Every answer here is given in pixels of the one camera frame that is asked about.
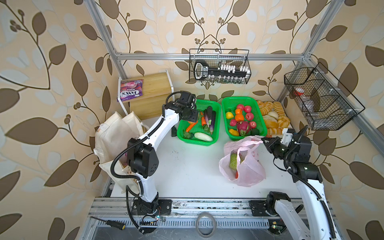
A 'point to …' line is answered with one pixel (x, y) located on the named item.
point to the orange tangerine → (239, 117)
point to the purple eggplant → (210, 116)
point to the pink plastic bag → (240, 164)
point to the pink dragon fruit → (243, 127)
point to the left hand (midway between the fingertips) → (195, 114)
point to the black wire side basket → (327, 104)
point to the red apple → (249, 116)
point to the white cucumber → (203, 137)
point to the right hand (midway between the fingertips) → (262, 139)
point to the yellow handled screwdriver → (114, 224)
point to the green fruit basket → (229, 104)
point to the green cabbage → (233, 160)
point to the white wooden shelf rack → (157, 91)
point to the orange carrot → (192, 124)
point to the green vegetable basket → (205, 132)
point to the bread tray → (274, 117)
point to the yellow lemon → (229, 115)
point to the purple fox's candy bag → (131, 89)
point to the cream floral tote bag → (112, 137)
